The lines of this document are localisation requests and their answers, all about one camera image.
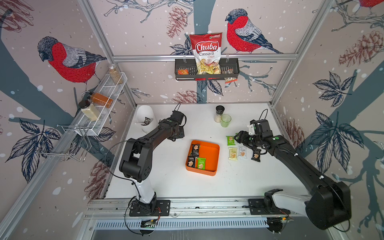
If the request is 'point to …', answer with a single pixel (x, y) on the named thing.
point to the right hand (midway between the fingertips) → (236, 137)
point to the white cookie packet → (242, 152)
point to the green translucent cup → (225, 120)
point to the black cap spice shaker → (219, 110)
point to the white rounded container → (145, 116)
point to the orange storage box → (211, 152)
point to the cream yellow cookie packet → (233, 154)
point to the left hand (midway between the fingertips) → (181, 131)
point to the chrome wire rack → (73, 142)
